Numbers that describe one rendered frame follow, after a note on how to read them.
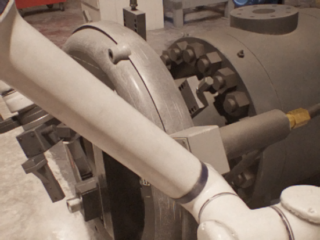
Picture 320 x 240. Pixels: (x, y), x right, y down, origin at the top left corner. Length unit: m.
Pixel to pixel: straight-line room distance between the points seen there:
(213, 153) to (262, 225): 0.27
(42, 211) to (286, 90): 1.34
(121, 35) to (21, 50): 0.55
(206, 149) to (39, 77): 0.42
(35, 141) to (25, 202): 1.44
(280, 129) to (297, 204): 0.36
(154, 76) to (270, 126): 0.29
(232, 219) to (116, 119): 0.24
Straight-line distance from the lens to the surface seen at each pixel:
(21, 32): 0.67
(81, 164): 1.07
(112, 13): 5.14
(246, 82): 1.30
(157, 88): 1.06
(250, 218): 0.76
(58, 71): 0.67
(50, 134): 0.97
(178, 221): 1.11
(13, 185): 2.54
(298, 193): 0.79
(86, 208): 1.41
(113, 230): 1.40
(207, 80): 1.01
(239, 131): 1.03
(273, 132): 1.08
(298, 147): 1.41
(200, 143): 0.96
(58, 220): 2.19
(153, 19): 5.33
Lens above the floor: 1.25
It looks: 25 degrees down
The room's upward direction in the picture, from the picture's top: 4 degrees counter-clockwise
